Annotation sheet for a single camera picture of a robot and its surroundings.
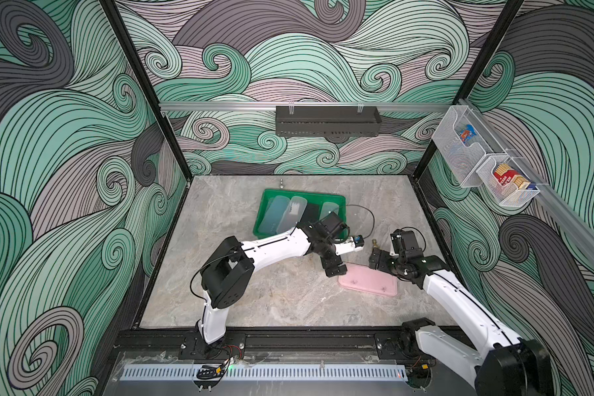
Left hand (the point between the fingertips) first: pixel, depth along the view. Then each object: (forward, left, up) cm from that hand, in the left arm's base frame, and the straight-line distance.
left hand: (341, 255), depth 83 cm
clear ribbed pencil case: (+21, +17, -6) cm, 28 cm away
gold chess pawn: (+11, -16, -9) cm, 21 cm away
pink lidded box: (-4, -8, -9) cm, 13 cm away
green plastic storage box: (+30, +1, -9) cm, 32 cm away
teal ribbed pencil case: (+22, +25, -6) cm, 34 cm away
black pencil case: (+24, +9, -8) cm, 27 cm away
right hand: (-2, -16, -3) cm, 16 cm away
